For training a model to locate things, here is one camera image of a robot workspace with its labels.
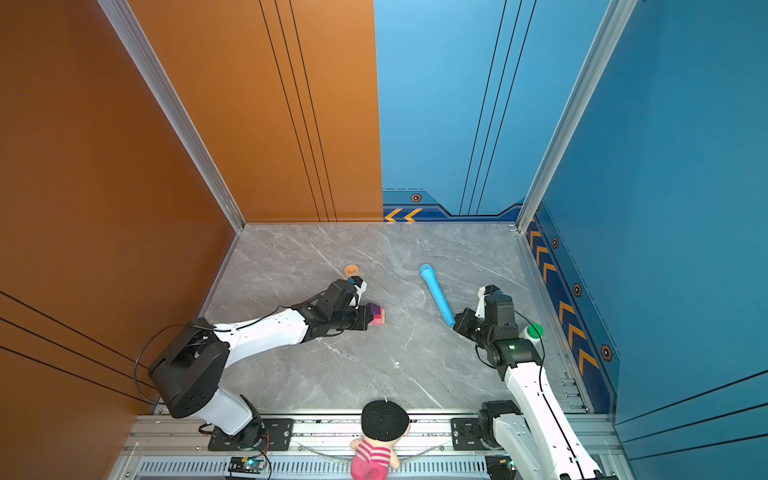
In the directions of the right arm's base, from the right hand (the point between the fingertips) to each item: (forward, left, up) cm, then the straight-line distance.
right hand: (452, 316), depth 81 cm
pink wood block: (+2, +21, -6) cm, 22 cm away
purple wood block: (+6, +22, -6) cm, 24 cm away
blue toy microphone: (+22, +5, -9) cm, 24 cm away
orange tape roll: (+24, +31, -11) cm, 41 cm away
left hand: (+3, +22, -5) cm, 22 cm away
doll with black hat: (-25, +19, -4) cm, 32 cm away
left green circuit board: (-32, +50, -13) cm, 61 cm away
